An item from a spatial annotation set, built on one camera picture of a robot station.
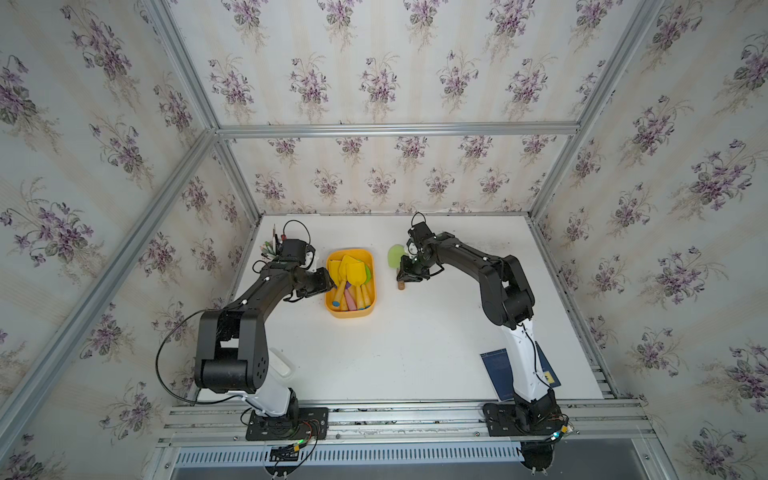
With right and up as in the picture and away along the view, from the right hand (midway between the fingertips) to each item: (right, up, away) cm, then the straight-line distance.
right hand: (402, 278), depth 100 cm
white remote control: (-34, -21, -20) cm, 45 cm away
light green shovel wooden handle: (-2, +7, +8) cm, 11 cm away
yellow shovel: (-16, +1, -1) cm, 16 cm away
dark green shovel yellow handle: (-12, -2, -2) cm, 12 cm away
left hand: (-23, -1, -9) cm, 24 cm away
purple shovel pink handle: (-17, -6, -7) cm, 20 cm away
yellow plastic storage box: (-13, +8, +4) cm, 15 cm away
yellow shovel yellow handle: (-19, +3, +2) cm, 20 cm away
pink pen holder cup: (-43, +10, -4) cm, 45 cm away
